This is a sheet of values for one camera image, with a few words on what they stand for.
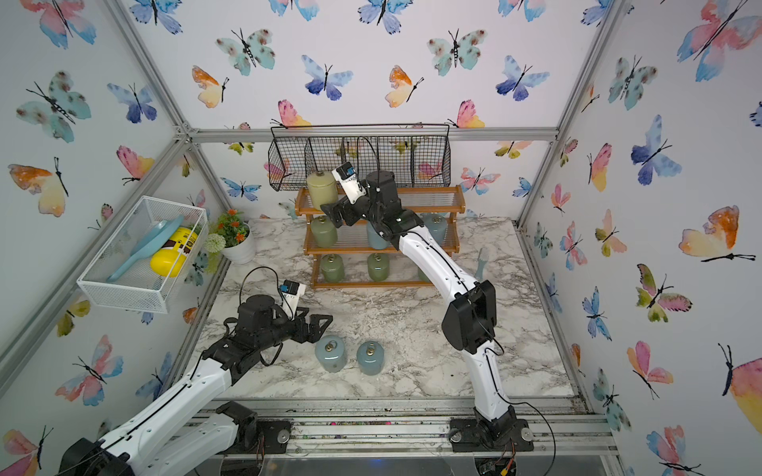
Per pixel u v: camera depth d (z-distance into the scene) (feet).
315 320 2.34
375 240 2.99
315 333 2.33
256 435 2.33
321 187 2.60
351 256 3.64
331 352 2.59
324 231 2.92
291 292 2.29
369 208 2.28
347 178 2.24
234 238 3.32
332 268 3.23
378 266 3.23
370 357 2.59
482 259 3.61
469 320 1.75
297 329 2.30
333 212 2.37
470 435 2.41
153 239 2.22
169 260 2.28
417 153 3.09
